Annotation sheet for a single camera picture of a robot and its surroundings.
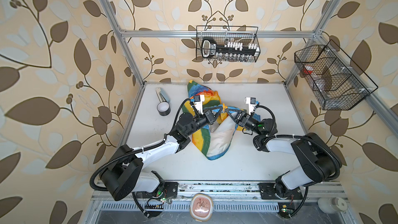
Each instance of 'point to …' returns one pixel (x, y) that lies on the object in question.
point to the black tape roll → (164, 108)
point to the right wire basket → (338, 83)
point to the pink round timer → (201, 207)
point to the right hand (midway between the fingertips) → (227, 112)
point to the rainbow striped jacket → (215, 140)
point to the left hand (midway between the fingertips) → (224, 108)
